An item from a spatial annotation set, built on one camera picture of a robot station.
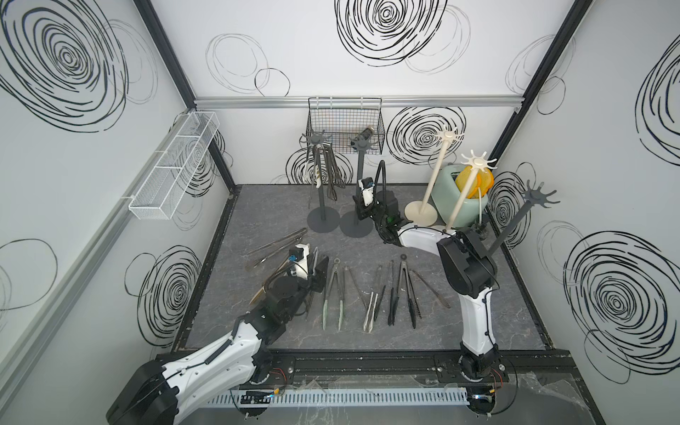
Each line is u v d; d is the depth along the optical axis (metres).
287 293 0.58
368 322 0.80
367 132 0.92
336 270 0.92
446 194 0.99
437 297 0.87
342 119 0.95
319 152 0.81
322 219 1.08
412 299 0.86
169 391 0.42
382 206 0.75
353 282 0.92
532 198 0.64
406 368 0.76
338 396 0.71
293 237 1.04
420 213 1.08
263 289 0.58
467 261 0.55
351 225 1.06
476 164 0.72
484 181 0.92
